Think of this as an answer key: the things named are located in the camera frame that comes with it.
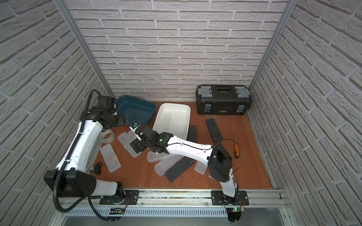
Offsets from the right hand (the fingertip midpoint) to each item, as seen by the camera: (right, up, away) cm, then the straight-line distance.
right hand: (140, 138), depth 76 cm
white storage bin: (+16, +10, +30) cm, 36 cm away
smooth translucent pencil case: (+5, -14, +11) cm, 19 cm away
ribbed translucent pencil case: (+13, -17, +9) cm, 23 cm away
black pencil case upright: (+30, -1, +22) cm, 38 cm away
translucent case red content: (+35, -19, +7) cm, 40 cm away
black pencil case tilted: (+46, +2, +25) cm, 53 cm away
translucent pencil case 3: (-22, -14, +10) cm, 28 cm away
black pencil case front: (+22, -21, +9) cm, 31 cm away
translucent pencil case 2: (-17, -4, +19) cm, 26 cm away
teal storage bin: (-11, +16, +34) cm, 39 cm away
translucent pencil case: (-12, -1, +20) cm, 24 cm away
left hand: (-11, +11, +2) cm, 16 cm away
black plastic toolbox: (+53, +24, +24) cm, 63 cm away
